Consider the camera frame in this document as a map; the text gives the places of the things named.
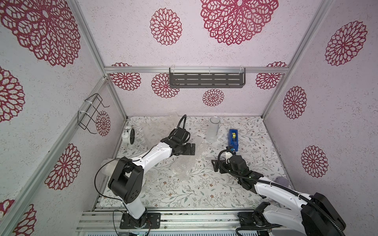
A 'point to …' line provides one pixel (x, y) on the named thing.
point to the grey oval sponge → (282, 180)
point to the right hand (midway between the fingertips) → (217, 159)
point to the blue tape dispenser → (233, 139)
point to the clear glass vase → (213, 129)
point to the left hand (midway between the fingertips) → (188, 150)
